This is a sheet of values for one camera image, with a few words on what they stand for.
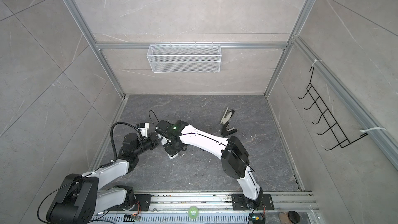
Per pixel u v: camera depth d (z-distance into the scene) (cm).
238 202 73
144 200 73
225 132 98
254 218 70
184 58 100
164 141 80
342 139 59
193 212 71
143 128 79
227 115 104
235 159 47
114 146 65
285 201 75
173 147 69
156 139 78
